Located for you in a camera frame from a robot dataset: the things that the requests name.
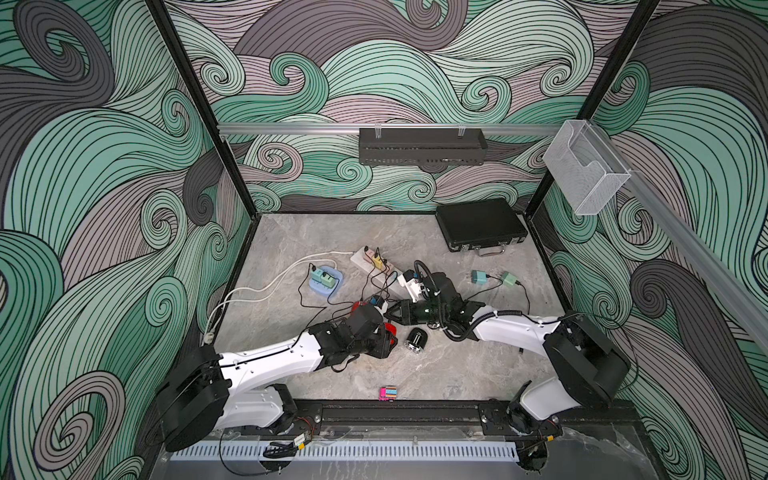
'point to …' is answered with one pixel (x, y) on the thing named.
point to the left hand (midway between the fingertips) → (390, 337)
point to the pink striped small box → (387, 393)
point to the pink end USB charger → (370, 253)
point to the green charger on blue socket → (318, 276)
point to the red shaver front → (392, 332)
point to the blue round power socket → (319, 290)
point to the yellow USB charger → (377, 261)
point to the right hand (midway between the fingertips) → (382, 318)
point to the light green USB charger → (508, 279)
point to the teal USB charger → (478, 276)
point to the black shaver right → (416, 340)
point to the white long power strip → (382, 271)
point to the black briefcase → (488, 226)
